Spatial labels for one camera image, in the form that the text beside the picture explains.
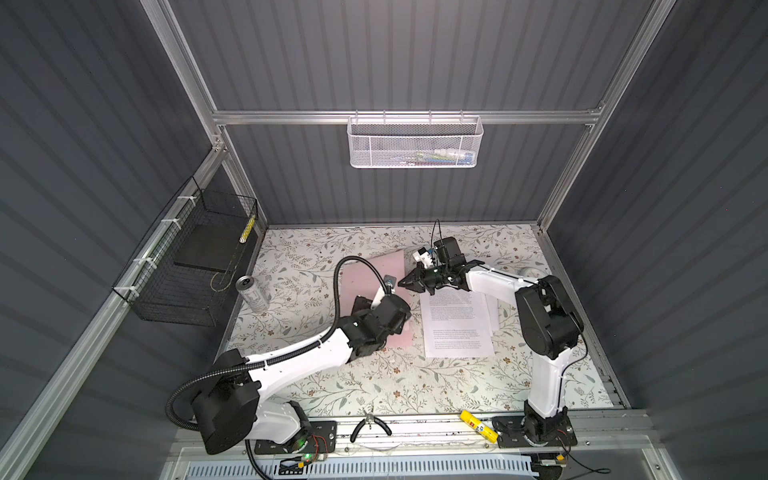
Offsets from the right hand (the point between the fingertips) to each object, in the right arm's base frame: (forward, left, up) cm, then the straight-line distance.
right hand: (401, 286), depth 90 cm
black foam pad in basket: (0, +50, +20) cm, 53 cm away
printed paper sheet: (-7, -18, -11) cm, 22 cm away
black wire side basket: (-6, +54, +19) cm, 58 cm away
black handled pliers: (-34, +9, -10) cm, 36 cm away
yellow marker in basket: (+7, +42, +19) cm, 47 cm away
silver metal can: (-3, +44, +2) cm, 44 cm away
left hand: (-8, +5, +4) cm, 10 cm away
